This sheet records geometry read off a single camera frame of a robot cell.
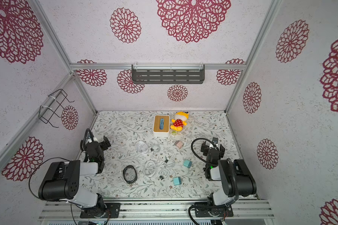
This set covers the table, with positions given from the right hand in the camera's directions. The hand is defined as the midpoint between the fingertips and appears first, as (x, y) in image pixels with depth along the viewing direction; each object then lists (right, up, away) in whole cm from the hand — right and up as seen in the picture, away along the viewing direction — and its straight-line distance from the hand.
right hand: (214, 141), depth 91 cm
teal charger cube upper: (-17, -14, -1) cm, 22 cm away
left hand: (-75, +1, +2) cm, 75 cm away
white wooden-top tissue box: (-35, +11, +17) cm, 40 cm away
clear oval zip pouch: (-48, -5, +9) cm, 49 cm away
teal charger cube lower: (-24, -22, -9) cm, 34 cm away
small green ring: (-26, +5, +15) cm, 30 cm away
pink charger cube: (-22, -3, +7) cm, 23 cm away
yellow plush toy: (-20, +16, +18) cm, 31 cm away
